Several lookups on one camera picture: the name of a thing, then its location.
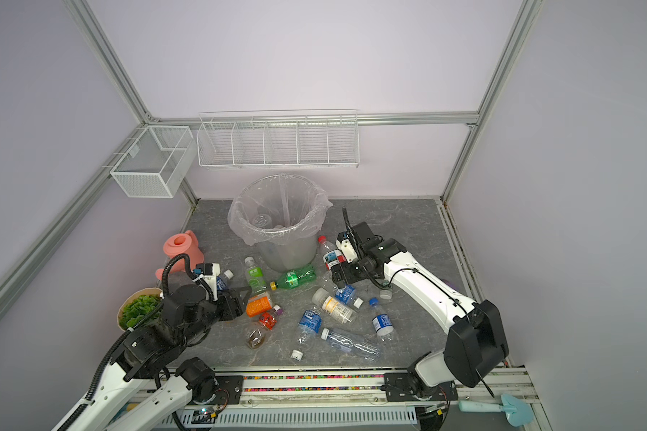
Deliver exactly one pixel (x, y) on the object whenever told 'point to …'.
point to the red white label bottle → (332, 255)
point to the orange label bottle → (259, 303)
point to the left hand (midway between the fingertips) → (242, 293)
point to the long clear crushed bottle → (346, 343)
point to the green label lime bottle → (254, 276)
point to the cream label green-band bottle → (385, 294)
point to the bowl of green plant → (137, 304)
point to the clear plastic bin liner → (278, 207)
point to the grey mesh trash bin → (286, 256)
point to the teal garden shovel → (517, 410)
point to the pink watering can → (181, 243)
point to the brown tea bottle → (256, 338)
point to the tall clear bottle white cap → (262, 221)
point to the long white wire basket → (279, 139)
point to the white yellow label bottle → (330, 304)
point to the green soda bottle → (296, 278)
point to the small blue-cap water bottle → (381, 321)
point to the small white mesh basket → (157, 162)
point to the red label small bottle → (269, 319)
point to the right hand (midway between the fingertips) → (346, 272)
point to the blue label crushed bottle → (347, 295)
